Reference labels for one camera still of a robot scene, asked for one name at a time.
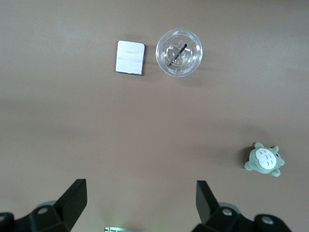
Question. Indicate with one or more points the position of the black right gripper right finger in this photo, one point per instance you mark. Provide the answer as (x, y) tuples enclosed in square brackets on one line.
[(210, 212)]

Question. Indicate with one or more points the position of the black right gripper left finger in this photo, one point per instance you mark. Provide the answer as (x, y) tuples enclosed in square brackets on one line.
[(70, 207)]

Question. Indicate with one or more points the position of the grey green plush toy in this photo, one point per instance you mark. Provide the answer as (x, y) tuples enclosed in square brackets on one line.
[(264, 159)]

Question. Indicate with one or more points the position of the brown table cover sheet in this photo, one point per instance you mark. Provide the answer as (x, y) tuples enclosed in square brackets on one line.
[(72, 96)]

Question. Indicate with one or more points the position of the black straw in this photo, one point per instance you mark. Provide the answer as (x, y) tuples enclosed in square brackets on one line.
[(179, 52)]

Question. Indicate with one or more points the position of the clear plastic cup with lid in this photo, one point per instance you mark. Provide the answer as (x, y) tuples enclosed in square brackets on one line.
[(166, 48)]

